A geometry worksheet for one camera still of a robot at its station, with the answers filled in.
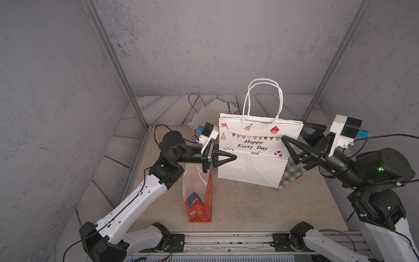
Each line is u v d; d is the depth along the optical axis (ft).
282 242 2.38
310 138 1.46
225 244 2.44
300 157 1.29
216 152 1.63
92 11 2.30
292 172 3.12
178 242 2.39
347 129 1.05
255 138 1.47
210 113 3.26
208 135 1.52
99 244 1.20
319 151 1.20
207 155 1.55
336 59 2.84
